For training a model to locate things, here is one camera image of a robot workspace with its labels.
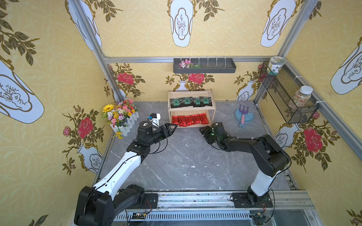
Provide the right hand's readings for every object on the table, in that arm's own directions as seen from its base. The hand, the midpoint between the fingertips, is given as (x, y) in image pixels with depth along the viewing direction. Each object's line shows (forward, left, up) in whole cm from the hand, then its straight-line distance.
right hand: (203, 128), depth 97 cm
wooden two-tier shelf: (+5, +9, +14) cm, 17 cm away
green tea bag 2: (+10, +19, +15) cm, 26 cm away
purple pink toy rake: (+22, -33, -6) cm, 40 cm away
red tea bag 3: (+8, +10, -1) cm, 13 cm away
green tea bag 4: (+11, -1, +15) cm, 19 cm away
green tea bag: (+11, +5, +15) cm, 19 cm away
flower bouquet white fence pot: (-1, +53, +11) cm, 55 cm away
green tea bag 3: (+11, +12, +15) cm, 22 cm away
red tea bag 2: (+8, +20, -1) cm, 22 cm away
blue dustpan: (+16, -36, -6) cm, 40 cm away
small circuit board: (-50, +35, -8) cm, 62 cm away
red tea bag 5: (+10, -1, -2) cm, 11 cm away
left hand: (-10, +20, +16) cm, 28 cm away
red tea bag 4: (+11, +4, -3) cm, 12 cm away
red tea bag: (+7, +15, -2) cm, 17 cm away
